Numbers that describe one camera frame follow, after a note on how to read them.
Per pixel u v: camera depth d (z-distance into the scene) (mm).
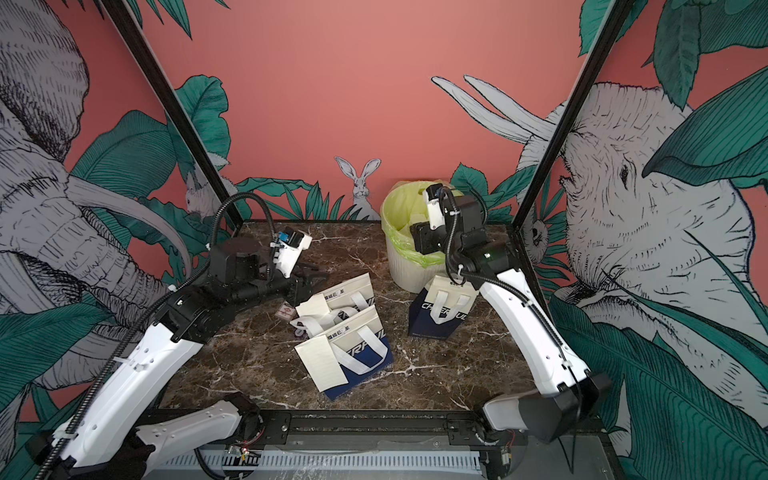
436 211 614
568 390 385
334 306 716
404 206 971
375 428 751
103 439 369
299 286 544
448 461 702
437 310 753
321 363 636
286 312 930
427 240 625
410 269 882
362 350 701
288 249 538
